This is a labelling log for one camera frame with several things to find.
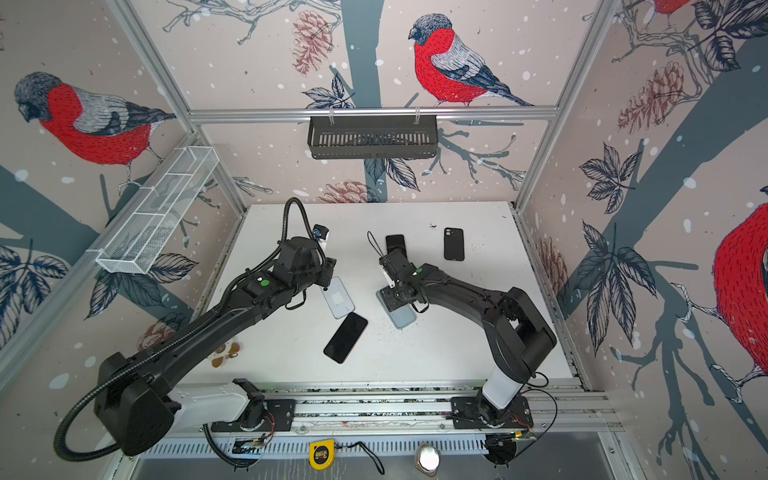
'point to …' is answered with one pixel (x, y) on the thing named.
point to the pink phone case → (396, 241)
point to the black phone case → (454, 244)
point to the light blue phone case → (403, 317)
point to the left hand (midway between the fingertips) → (328, 258)
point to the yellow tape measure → (322, 454)
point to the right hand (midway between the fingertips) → (392, 298)
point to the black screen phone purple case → (345, 337)
